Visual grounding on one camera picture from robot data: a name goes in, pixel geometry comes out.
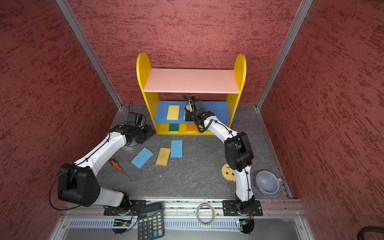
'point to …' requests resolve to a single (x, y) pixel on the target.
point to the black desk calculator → (150, 225)
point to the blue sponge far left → (142, 157)
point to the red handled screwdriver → (118, 167)
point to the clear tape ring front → (208, 204)
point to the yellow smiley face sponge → (228, 173)
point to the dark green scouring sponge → (173, 127)
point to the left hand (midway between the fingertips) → (153, 136)
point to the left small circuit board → (119, 222)
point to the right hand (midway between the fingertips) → (186, 116)
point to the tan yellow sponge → (163, 156)
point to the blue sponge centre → (176, 148)
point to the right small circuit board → (247, 224)
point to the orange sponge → (191, 128)
